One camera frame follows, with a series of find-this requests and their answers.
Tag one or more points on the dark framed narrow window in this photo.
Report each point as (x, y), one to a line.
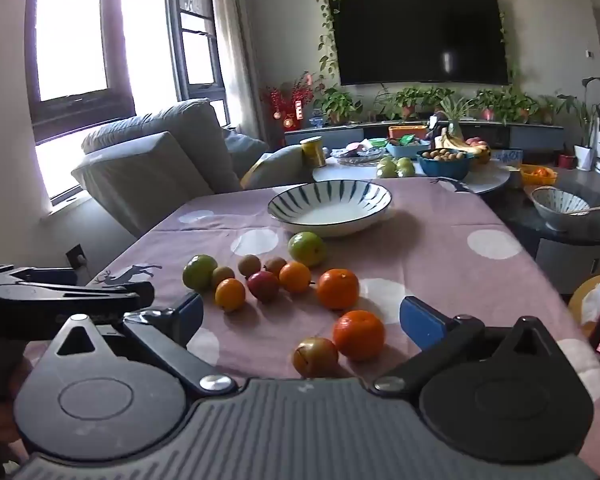
(175, 35)

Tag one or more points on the person's left hand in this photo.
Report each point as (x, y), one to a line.
(20, 380)

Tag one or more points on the small reddish brown fruit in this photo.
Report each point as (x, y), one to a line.
(275, 264)

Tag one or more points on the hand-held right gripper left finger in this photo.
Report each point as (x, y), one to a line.
(192, 315)

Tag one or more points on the small green apple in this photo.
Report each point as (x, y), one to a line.
(199, 272)

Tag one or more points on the blue striped white plate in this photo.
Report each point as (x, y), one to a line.
(330, 215)

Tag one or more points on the spider plant in vase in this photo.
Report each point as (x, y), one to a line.
(452, 110)

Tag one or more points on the long television cabinet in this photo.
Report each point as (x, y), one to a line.
(530, 135)

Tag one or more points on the blue bowl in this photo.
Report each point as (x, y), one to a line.
(445, 170)

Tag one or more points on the grey yellow-trimmed cushion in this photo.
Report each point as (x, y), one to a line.
(280, 167)

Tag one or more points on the small orange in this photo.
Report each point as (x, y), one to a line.
(295, 276)
(230, 294)

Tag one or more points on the grey sofa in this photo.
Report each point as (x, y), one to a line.
(145, 170)

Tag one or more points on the wrapped green apples tray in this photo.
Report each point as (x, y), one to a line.
(395, 167)

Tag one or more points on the small potted green plant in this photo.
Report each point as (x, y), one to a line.
(547, 107)

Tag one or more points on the red yellow apple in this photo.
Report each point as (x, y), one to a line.
(316, 357)

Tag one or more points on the wall socket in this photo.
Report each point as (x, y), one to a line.
(76, 256)

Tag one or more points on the tall plant in white pot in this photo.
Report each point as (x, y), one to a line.
(585, 120)

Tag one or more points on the large green apple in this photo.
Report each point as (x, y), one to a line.
(307, 249)

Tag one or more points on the round wooden stool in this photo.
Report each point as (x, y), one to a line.
(577, 305)

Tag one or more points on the bunch of bananas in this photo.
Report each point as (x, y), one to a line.
(455, 142)

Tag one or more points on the orange box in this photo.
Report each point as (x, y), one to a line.
(405, 131)

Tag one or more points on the yellow can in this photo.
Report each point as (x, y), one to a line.
(314, 152)

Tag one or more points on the beige curtain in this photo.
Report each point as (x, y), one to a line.
(235, 50)

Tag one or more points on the pink peach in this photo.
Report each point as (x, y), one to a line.
(476, 141)

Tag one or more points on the round white table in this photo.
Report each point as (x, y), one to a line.
(345, 172)

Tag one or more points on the blue basket with packets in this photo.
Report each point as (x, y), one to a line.
(407, 151)

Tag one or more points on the blue grey pillow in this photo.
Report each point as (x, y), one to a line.
(245, 152)

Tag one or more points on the red berry decoration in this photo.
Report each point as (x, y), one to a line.
(285, 100)

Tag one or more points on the striped deep bowl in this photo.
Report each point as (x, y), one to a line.
(555, 207)

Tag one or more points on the glass dish with snacks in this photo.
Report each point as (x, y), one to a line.
(355, 155)

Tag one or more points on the small red pot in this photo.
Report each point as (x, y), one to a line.
(566, 161)

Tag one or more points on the pile of longans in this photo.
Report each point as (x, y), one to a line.
(445, 155)

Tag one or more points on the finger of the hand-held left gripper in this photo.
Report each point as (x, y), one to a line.
(30, 274)
(80, 294)

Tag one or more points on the blue white printed box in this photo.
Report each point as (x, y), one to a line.
(509, 156)

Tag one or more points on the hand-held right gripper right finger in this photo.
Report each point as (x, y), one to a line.
(420, 322)

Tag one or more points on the black wall television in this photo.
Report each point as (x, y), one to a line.
(420, 35)

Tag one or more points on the dark red fruit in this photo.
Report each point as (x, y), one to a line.
(263, 286)

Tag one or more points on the green vine around television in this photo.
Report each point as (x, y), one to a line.
(325, 35)

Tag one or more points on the orange basket with tangerines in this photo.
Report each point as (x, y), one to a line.
(537, 175)

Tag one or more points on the large orange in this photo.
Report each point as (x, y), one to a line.
(338, 288)
(358, 335)

